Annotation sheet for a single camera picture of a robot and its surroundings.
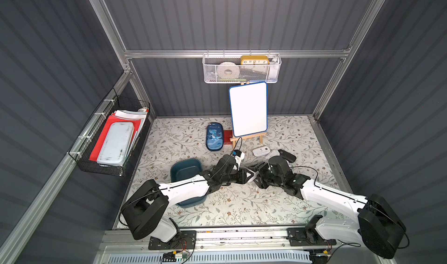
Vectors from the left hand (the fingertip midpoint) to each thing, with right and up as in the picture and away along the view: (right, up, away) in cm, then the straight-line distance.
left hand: (254, 177), depth 79 cm
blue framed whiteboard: (-1, +33, +13) cm, 35 cm away
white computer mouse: (+7, +10, +22) cm, 25 cm away
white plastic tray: (-55, +16, -12) cm, 59 cm away
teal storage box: (-37, +1, +15) cm, 40 cm away
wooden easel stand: (-8, +16, +23) cm, 29 cm away
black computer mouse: (+23, +6, +20) cm, 31 cm away
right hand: (-1, +3, +3) cm, 4 cm away
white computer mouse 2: (+14, +8, +20) cm, 26 cm away
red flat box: (-12, +19, +29) cm, 37 cm away
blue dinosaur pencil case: (-20, +18, +27) cm, 38 cm away
